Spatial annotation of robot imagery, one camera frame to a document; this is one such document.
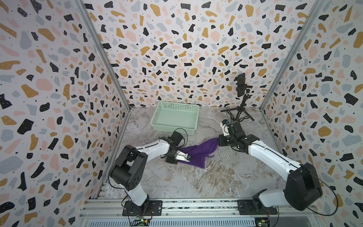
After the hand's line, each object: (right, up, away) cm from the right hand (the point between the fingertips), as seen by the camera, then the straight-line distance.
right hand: (218, 138), depth 86 cm
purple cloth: (-11, -10, +6) cm, 16 cm away
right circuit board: (+19, -40, -15) cm, 47 cm away
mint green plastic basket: (-29, +14, +28) cm, 43 cm away
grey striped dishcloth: (+7, -10, +6) cm, 14 cm away
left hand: (-26, -12, +6) cm, 29 cm away
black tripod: (+19, +16, +14) cm, 29 cm away
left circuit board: (-42, -40, -15) cm, 60 cm away
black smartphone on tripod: (+15, +37, +3) cm, 40 cm away
